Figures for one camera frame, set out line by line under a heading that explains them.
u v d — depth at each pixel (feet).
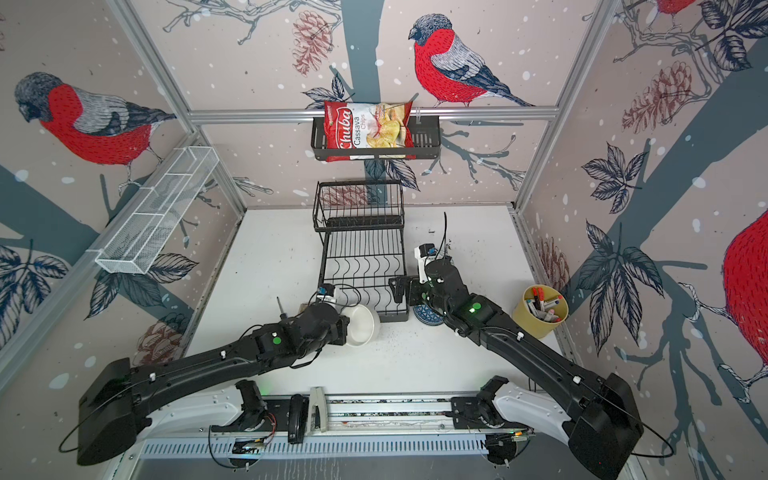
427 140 3.11
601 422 1.24
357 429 2.39
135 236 2.48
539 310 2.74
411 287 2.20
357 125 2.88
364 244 3.50
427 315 2.84
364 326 2.55
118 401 1.33
